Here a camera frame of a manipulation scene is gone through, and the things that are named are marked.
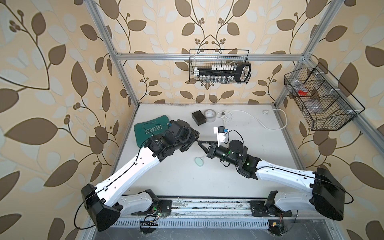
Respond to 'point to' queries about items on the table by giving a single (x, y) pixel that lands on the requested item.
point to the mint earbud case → (199, 161)
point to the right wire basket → (325, 104)
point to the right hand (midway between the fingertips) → (197, 143)
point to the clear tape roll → (210, 114)
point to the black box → (199, 117)
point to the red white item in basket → (303, 91)
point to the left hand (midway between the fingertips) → (197, 134)
